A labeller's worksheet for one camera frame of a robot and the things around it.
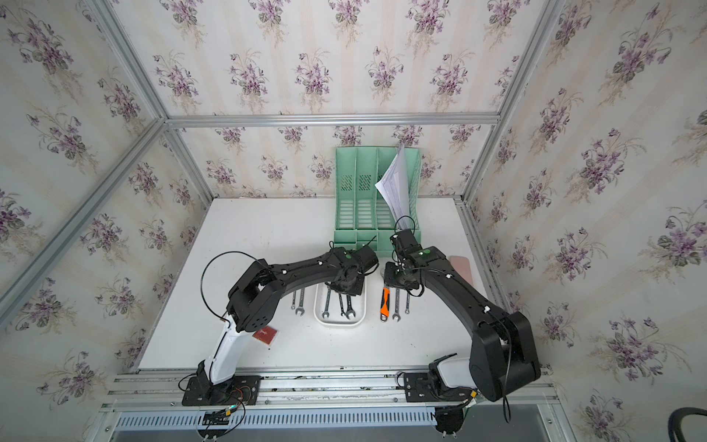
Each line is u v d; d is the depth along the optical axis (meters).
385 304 0.88
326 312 0.88
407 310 0.88
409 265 0.60
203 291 0.49
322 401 0.73
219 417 0.72
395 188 0.92
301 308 0.88
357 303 0.88
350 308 0.88
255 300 0.53
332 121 0.99
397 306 0.90
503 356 0.41
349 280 0.71
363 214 1.16
